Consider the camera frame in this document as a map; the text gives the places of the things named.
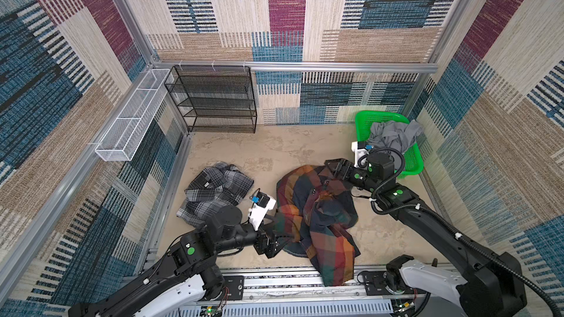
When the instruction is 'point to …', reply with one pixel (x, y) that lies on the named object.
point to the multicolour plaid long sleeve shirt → (316, 218)
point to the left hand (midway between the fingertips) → (287, 229)
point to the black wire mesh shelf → (214, 99)
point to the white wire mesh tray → (122, 140)
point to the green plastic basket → (413, 157)
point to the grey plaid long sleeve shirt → (208, 189)
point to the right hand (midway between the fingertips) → (329, 170)
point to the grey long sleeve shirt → (390, 134)
